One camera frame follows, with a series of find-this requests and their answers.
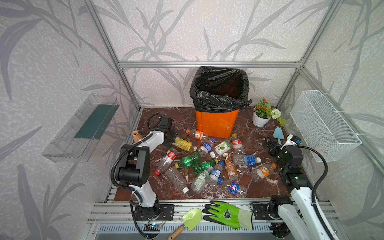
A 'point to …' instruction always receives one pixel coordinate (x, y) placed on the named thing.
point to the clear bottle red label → (170, 156)
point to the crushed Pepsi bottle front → (236, 189)
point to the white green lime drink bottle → (223, 147)
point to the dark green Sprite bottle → (190, 160)
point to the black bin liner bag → (219, 89)
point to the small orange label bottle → (264, 171)
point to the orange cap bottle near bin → (198, 134)
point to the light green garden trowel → (190, 219)
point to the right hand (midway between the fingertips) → (272, 137)
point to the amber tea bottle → (231, 169)
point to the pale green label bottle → (200, 179)
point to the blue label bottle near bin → (206, 147)
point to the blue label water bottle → (246, 160)
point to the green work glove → (227, 214)
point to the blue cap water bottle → (213, 178)
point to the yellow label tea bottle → (182, 143)
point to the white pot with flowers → (263, 113)
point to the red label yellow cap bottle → (236, 142)
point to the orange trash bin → (216, 125)
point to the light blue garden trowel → (278, 134)
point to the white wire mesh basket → (322, 127)
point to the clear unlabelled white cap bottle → (177, 179)
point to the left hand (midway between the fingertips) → (177, 131)
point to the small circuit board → (152, 227)
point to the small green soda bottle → (199, 167)
